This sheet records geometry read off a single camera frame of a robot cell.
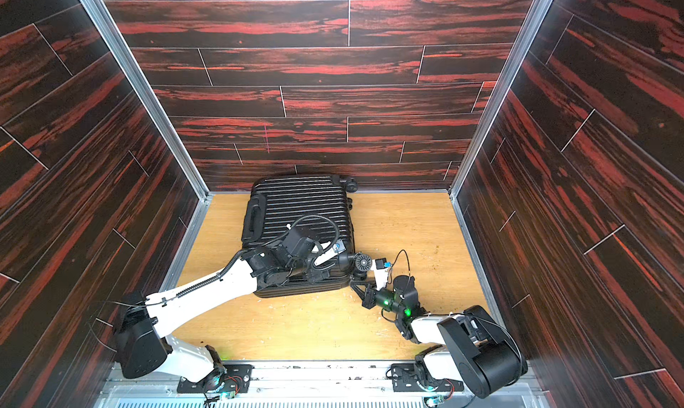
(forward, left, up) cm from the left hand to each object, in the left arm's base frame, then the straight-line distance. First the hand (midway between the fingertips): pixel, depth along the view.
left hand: (323, 250), depth 79 cm
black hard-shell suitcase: (+17, +2, +2) cm, 17 cm away
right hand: (-4, -10, -11) cm, 16 cm away
